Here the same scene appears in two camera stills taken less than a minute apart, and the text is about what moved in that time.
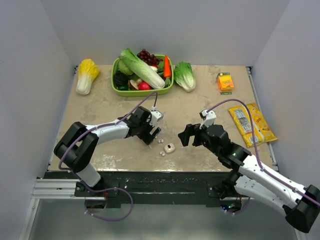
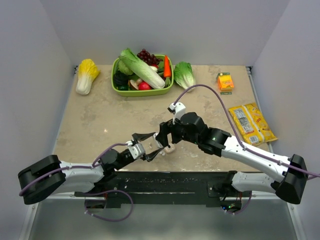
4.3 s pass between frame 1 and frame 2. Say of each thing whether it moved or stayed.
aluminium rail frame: stayed
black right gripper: moved
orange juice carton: stayed
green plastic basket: stayed
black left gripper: moved
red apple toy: stayed
